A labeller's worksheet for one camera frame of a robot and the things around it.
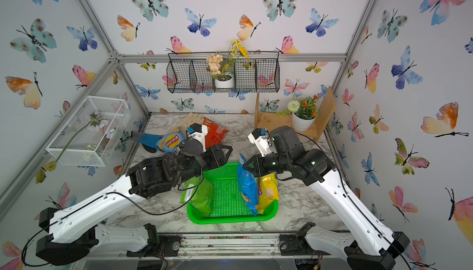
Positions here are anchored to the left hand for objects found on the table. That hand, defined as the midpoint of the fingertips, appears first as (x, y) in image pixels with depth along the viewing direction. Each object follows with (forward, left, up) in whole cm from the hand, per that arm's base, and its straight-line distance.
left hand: (230, 150), depth 61 cm
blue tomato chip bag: (-5, -6, -15) cm, 17 cm away
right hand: (-3, -5, -4) cm, 7 cm away
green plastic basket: (-6, +2, -36) cm, 36 cm away
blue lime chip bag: (+24, +35, -28) cm, 51 cm away
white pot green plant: (+33, -36, -17) cm, 52 cm away
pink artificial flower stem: (+17, +55, -4) cm, 57 cm away
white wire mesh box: (+13, +57, -7) cm, 59 cm away
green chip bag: (-7, +13, -19) cm, 24 cm away
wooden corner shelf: (+39, -20, -28) cm, 52 cm away
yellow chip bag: (-5, -14, -18) cm, 24 cm away
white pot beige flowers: (+43, +5, -4) cm, 44 cm away
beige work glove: (+48, +28, -35) cm, 66 cm away
